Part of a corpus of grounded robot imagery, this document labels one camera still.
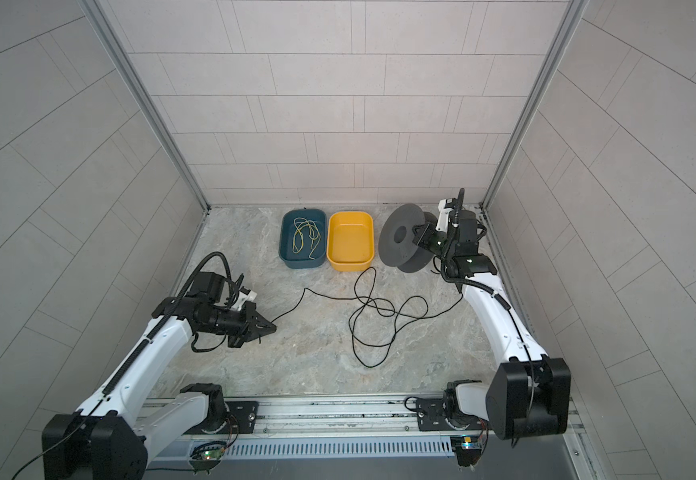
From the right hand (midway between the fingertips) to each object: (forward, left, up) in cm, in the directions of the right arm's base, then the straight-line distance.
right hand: (410, 226), depth 79 cm
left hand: (-20, +35, -11) cm, 42 cm away
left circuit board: (-44, +49, -20) cm, 69 cm away
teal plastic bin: (+19, +40, -19) cm, 48 cm away
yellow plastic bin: (+12, +17, -19) cm, 28 cm away
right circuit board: (-47, -8, -26) cm, 54 cm away
